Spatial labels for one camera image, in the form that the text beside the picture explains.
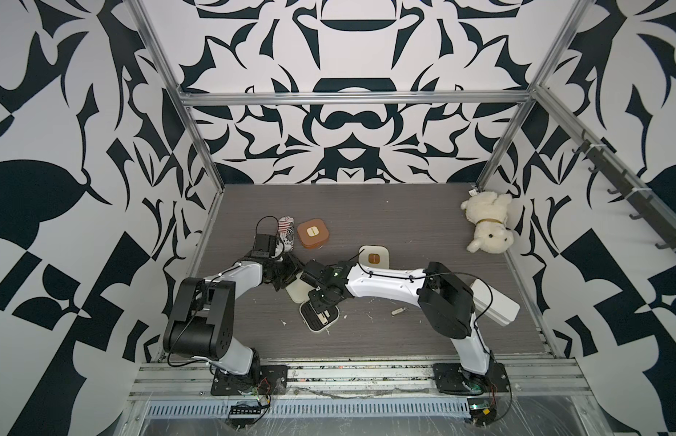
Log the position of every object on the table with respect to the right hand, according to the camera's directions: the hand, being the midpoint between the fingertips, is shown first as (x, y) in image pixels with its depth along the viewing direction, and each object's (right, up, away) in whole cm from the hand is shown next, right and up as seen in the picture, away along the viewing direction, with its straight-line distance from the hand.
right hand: (316, 300), depth 87 cm
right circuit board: (+44, -24, -16) cm, 52 cm away
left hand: (-6, +9, +7) cm, 13 cm away
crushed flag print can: (-12, +20, +15) cm, 28 cm away
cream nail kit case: (-6, +2, +2) cm, 7 cm away
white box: (+56, -2, -4) cm, 56 cm away
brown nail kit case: (-2, +20, +15) cm, 25 cm away
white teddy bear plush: (+62, +27, +13) cm, 69 cm away
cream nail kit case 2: (+20, +12, +10) cm, 25 cm away
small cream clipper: (+4, -4, -2) cm, 5 cm away
